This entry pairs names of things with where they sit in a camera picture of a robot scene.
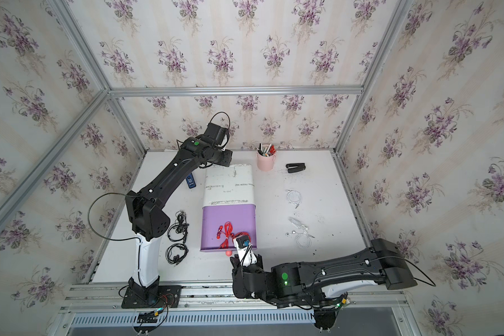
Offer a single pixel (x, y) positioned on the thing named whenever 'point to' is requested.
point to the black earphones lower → (176, 252)
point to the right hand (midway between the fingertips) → (233, 263)
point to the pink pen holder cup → (266, 156)
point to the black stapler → (294, 167)
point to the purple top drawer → (220, 223)
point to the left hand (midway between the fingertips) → (228, 159)
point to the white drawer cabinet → (229, 185)
